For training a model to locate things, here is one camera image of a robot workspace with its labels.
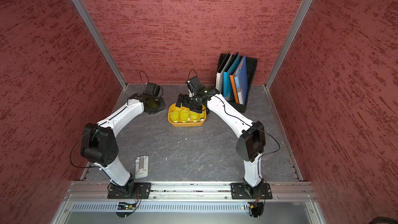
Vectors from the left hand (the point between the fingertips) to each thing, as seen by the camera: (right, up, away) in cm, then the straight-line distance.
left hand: (161, 109), depth 91 cm
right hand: (+15, +1, -10) cm, 18 cm away
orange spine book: (+42, +18, -4) cm, 46 cm away
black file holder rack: (+58, +30, +10) cm, 66 cm away
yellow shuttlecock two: (+7, -3, +3) cm, 9 cm away
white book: (+35, +18, -2) cm, 39 cm away
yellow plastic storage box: (+16, -9, +7) cm, 20 cm away
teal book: (+44, +28, +1) cm, 52 cm away
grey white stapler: (-8, -30, -11) cm, 33 cm away
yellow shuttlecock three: (+24, -7, +7) cm, 26 cm away
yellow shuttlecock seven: (+13, -2, +2) cm, 14 cm away
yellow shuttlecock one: (+20, -4, +4) cm, 20 cm away
